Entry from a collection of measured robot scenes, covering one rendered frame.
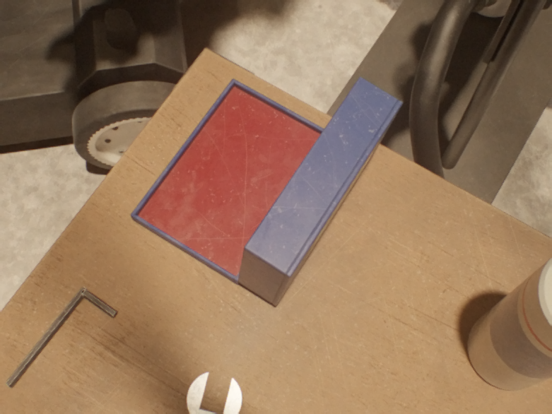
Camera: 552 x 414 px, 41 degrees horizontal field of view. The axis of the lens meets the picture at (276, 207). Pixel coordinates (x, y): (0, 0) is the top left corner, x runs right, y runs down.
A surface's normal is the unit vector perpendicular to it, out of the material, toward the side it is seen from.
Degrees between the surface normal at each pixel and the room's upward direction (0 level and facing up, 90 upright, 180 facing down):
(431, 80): 39
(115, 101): 13
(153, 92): 18
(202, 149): 0
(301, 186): 6
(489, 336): 90
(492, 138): 0
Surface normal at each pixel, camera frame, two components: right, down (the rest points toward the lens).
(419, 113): -0.53, 0.40
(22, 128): 0.15, 0.92
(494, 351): -0.92, 0.37
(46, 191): 0.00, -0.37
